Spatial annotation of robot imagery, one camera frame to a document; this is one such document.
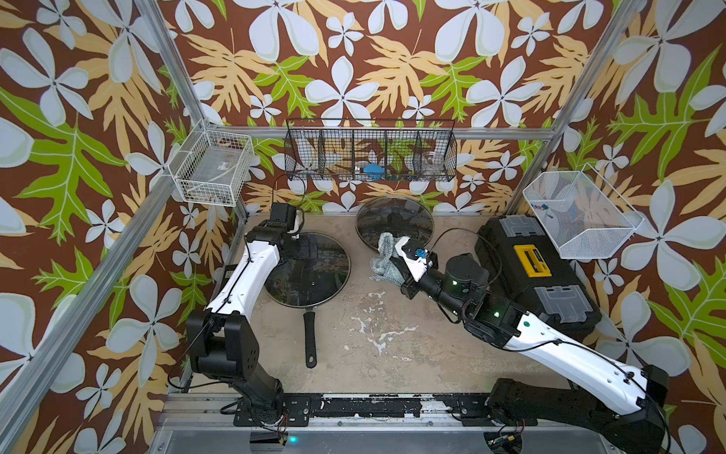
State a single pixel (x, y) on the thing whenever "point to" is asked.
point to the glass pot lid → (315, 282)
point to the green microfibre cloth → (383, 265)
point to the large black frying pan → (309, 331)
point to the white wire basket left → (213, 168)
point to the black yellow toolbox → (523, 260)
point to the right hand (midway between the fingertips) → (390, 253)
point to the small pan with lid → (401, 216)
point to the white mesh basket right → (583, 216)
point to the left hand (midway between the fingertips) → (302, 246)
